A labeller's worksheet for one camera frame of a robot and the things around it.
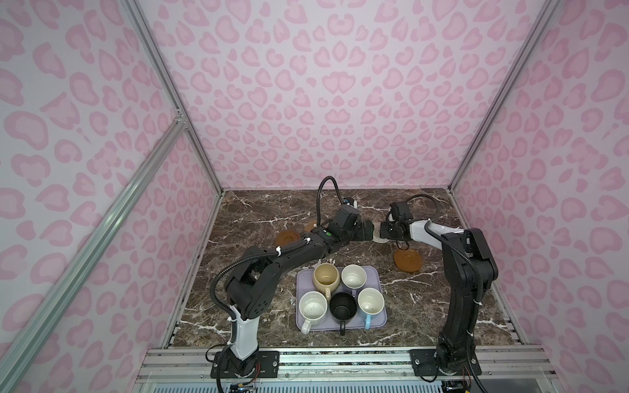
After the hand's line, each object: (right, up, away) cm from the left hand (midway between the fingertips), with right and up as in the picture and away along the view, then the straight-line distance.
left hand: (367, 223), depth 87 cm
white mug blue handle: (0, -27, -4) cm, 27 cm away
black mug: (-9, -29, -5) cm, 30 cm away
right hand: (+11, -3, +15) cm, 19 cm away
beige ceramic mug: (-15, -20, +3) cm, 25 cm away
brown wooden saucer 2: (+17, -15, +8) cm, 24 cm away
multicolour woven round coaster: (+5, -5, +10) cm, 12 cm away
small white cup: (-5, -19, 0) cm, 20 cm away
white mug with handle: (-20, -29, -4) cm, 35 cm away
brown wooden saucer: (-31, -7, +14) cm, 35 cm away
